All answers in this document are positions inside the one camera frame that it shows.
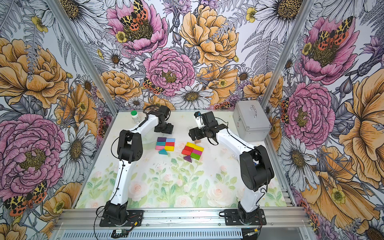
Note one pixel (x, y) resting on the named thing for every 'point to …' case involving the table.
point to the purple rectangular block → (161, 139)
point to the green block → (195, 156)
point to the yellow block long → (191, 145)
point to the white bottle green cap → (135, 116)
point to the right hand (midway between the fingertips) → (196, 134)
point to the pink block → (159, 147)
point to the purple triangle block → (188, 158)
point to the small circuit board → (120, 233)
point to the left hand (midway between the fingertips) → (164, 133)
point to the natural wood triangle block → (197, 141)
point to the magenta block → (197, 152)
